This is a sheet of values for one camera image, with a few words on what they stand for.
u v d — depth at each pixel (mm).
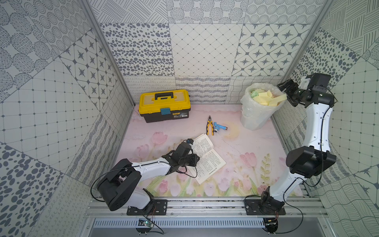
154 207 729
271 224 725
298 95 644
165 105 983
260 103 838
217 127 1041
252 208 734
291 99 690
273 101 823
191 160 758
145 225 699
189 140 800
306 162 480
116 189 435
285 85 692
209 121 1095
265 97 864
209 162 888
